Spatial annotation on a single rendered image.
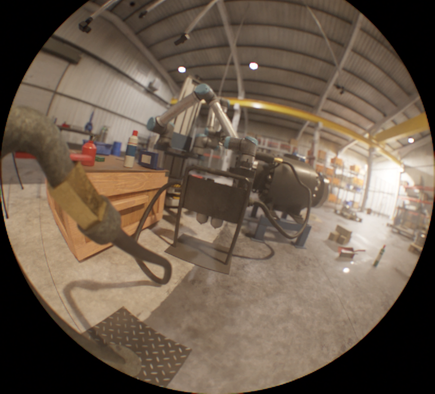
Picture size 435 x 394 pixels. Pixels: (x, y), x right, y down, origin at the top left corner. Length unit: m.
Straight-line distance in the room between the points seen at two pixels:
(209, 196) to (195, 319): 0.63
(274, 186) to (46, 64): 9.74
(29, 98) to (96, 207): 8.66
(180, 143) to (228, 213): 1.21
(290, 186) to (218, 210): 0.83
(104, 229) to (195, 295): 0.60
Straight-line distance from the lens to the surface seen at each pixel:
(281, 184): 1.33
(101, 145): 1.44
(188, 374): 0.58
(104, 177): 0.68
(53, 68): 9.06
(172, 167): 1.80
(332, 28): 8.73
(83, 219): 0.16
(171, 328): 0.61
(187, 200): 0.79
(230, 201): 0.73
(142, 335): 0.60
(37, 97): 8.69
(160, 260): 0.35
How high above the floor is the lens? 0.58
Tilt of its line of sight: 4 degrees down
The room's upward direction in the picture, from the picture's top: 13 degrees clockwise
